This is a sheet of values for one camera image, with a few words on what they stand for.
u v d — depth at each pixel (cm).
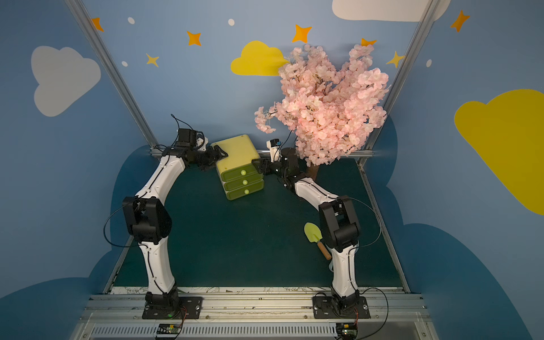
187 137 75
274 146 83
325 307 74
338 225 54
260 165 83
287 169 75
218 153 86
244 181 98
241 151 97
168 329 72
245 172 92
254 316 74
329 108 66
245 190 102
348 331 73
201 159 81
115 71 84
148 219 54
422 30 73
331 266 82
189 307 75
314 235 93
